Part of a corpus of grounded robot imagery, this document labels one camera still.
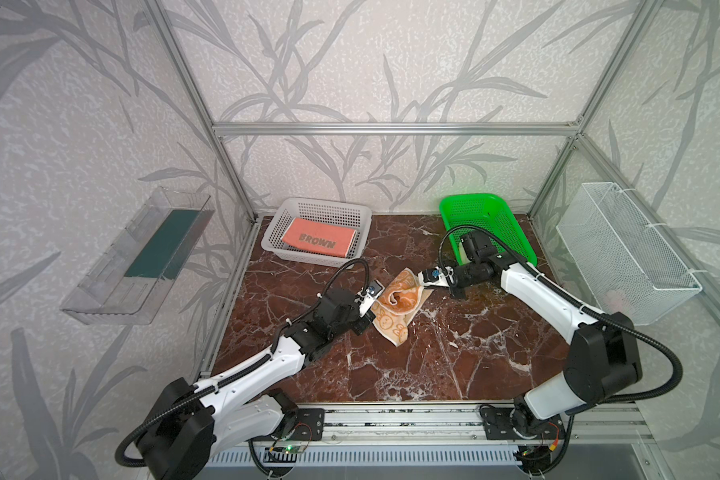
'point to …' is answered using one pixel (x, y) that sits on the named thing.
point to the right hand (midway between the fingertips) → (429, 272)
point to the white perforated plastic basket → (351, 213)
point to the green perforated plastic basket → (484, 211)
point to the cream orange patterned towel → (402, 298)
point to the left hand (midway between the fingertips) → (374, 291)
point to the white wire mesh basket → (627, 270)
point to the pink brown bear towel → (318, 237)
